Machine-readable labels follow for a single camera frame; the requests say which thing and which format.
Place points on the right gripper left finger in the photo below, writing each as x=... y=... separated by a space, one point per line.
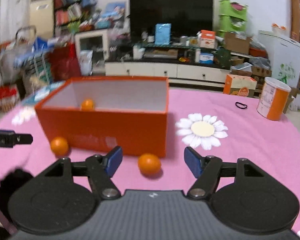
x=100 y=170

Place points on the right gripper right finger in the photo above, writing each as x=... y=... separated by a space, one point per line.
x=206 y=170

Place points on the large orange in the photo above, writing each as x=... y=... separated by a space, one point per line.
x=88 y=104

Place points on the pink flower tablecloth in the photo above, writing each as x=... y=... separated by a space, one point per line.
x=272 y=145

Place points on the small orange tangerine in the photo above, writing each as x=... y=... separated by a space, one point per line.
x=59 y=146
x=149 y=164

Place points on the teal paperback book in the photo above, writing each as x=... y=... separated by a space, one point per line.
x=40 y=94

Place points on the orange cardboard box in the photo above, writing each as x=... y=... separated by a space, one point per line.
x=130 y=111

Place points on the orange white carton box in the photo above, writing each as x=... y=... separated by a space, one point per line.
x=240 y=85

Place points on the orange white canister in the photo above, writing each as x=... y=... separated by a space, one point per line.
x=273 y=99

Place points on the red paper bag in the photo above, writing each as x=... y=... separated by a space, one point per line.
x=64 y=62

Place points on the white tv cabinet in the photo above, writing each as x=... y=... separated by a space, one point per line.
x=175 y=72

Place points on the white glass door cabinet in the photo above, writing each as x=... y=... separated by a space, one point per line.
x=92 y=49

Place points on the white mini fridge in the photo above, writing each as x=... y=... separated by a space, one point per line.
x=284 y=56

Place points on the light blue packet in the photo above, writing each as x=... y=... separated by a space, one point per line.
x=162 y=34

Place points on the dark bookshelf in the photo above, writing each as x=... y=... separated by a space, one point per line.
x=68 y=15

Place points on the green plastic drawer stack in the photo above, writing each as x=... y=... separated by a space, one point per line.
x=232 y=17

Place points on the black flat television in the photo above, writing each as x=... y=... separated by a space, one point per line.
x=186 y=17

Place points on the metal wire cart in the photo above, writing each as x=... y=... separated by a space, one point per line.
x=34 y=63

